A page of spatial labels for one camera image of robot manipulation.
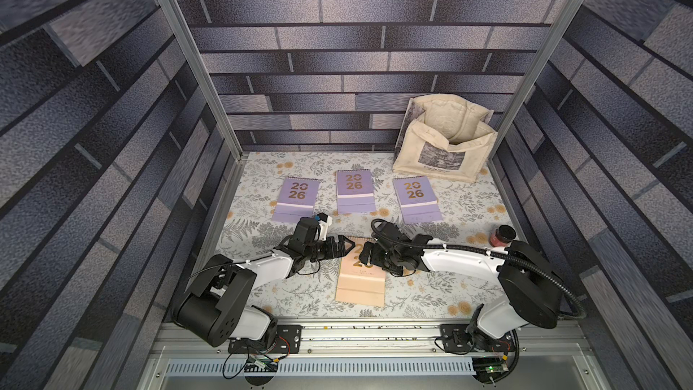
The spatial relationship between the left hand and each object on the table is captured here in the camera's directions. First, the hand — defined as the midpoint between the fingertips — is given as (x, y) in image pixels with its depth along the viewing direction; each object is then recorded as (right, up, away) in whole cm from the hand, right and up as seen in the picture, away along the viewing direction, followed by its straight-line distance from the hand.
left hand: (347, 245), depth 87 cm
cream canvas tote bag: (+42, +39, +24) cm, 63 cm away
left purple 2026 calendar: (-20, +14, +17) cm, 30 cm away
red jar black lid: (+52, +3, +1) cm, 52 cm away
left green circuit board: (-24, -28, -16) cm, 40 cm away
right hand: (+6, -5, -1) cm, 8 cm away
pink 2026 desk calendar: (+3, -11, -3) cm, 12 cm away
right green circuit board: (+38, -28, -16) cm, 50 cm away
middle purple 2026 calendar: (+3, +17, +20) cm, 26 cm away
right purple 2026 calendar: (+28, +13, +17) cm, 35 cm away
